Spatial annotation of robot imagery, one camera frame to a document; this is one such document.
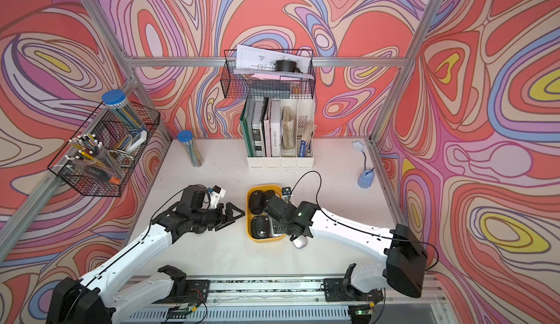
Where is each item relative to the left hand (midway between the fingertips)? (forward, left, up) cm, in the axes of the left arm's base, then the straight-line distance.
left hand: (241, 217), depth 77 cm
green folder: (+34, 0, +13) cm, 36 cm away
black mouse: (+11, -4, -8) cm, 14 cm away
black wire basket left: (+19, +41, +19) cm, 49 cm away
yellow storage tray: (+18, -13, -10) cm, 24 cm away
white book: (+36, -12, +10) cm, 40 cm away
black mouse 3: (+1, -6, -10) cm, 12 cm away
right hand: (-1, -17, -4) cm, 18 cm away
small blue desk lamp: (+22, -53, -7) cm, 57 cm away
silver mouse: (-3, -22, -16) cm, 27 cm away
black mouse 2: (+15, -8, -11) cm, 20 cm away
